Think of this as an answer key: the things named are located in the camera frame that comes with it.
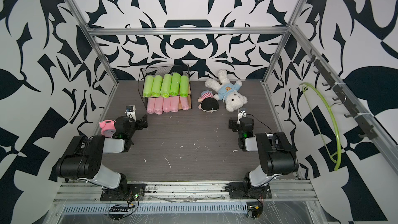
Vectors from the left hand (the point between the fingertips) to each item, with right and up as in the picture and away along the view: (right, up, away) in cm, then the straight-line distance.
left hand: (137, 112), depth 94 cm
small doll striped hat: (+43, +6, +8) cm, 44 cm away
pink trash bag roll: (+6, +4, +5) cm, 9 cm away
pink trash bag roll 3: (+16, +5, +6) cm, 18 cm away
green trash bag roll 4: (+23, +17, -3) cm, 29 cm away
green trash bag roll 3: (+18, +16, -5) cm, 25 cm away
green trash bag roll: (+8, +18, -3) cm, 20 cm away
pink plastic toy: (-11, -7, -10) cm, 17 cm away
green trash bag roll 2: (+13, +15, -4) cm, 20 cm away
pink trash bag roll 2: (+12, +4, +5) cm, 13 cm away
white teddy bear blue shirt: (+56, +13, +10) cm, 58 cm away
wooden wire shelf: (+25, +30, +24) cm, 46 cm away
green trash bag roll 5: (+29, +16, -4) cm, 33 cm away
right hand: (+62, -2, +2) cm, 62 cm away
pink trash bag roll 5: (+28, +5, +8) cm, 30 cm away
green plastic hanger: (+89, -17, -36) cm, 97 cm away
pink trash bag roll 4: (+21, +3, +5) cm, 22 cm away
